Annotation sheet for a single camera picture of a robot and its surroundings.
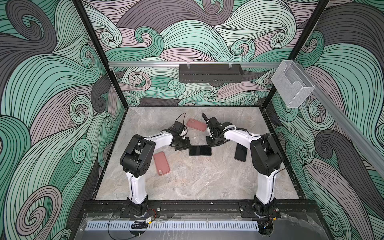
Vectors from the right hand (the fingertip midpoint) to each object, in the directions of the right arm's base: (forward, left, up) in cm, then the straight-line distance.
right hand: (210, 144), depth 95 cm
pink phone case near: (-12, +31, -3) cm, 34 cm away
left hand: (-2, +13, 0) cm, 13 cm away
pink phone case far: (+18, +8, -4) cm, 20 cm away
